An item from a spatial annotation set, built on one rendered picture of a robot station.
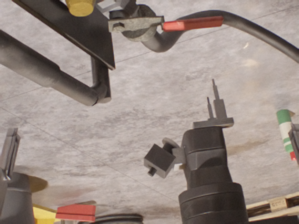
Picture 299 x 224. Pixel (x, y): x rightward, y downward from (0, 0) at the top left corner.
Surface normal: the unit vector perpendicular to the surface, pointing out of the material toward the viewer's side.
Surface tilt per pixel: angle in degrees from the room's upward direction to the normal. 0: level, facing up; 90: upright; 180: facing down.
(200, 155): 70
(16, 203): 95
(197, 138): 90
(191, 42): 0
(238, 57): 0
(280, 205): 90
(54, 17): 90
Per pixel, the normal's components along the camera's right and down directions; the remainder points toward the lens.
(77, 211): -0.36, -0.33
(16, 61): 0.51, 0.69
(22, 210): 0.76, -0.42
